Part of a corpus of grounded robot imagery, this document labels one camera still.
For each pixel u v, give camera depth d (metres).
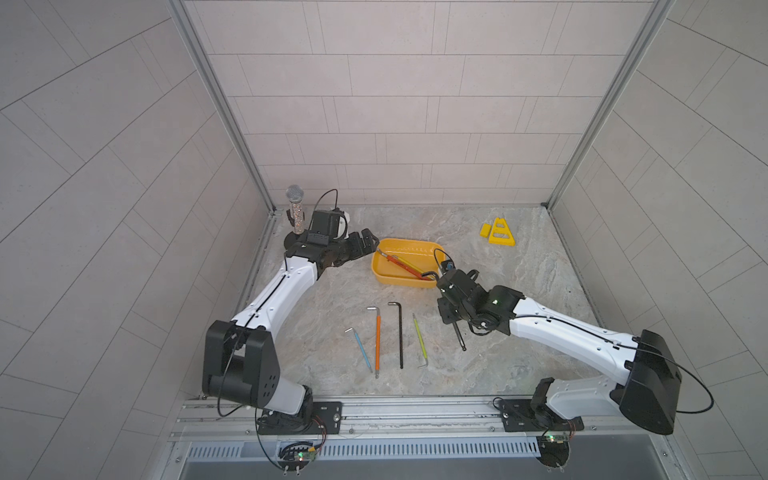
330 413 0.72
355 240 0.74
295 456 0.65
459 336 0.75
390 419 0.72
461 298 0.58
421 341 0.83
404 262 0.99
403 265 0.99
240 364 0.41
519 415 0.68
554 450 0.69
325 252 0.61
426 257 1.02
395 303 0.91
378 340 0.83
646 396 0.38
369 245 0.74
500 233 1.09
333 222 0.65
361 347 0.83
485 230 1.09
